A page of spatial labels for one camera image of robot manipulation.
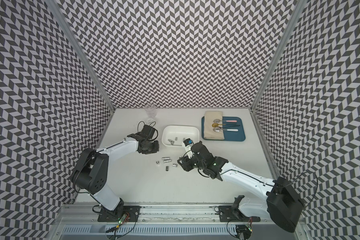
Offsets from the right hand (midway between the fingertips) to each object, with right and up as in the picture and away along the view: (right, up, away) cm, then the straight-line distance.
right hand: (182, 162), depth 79 cm
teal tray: (+32, +17, +25) cm, 44 cm away
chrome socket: (-11, -1, +13) cm, 16 cm away
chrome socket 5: (-9, -6, +10) cm, 15 cm away
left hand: (-17, +4, +14) cm, 22 cm away
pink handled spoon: (+26, +22, +32) cm, 47 cm away
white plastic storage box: (-7, +12, +24) cm, 28 cm away
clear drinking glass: (-26, +30, +37) cm, 54 cm away
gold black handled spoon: (+24, +19, +30) cm, 42 cm away
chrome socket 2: (-10, -2, +10) cm, 14 cm away
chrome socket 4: (-5, -5, +10) cm, 12 cm away
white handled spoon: (+25, +16, +27) cm, 40 cm away
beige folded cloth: (+18, +13, +26) cm, 35 cm away
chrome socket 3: (-15, -3, +10) cm, 19 cm away
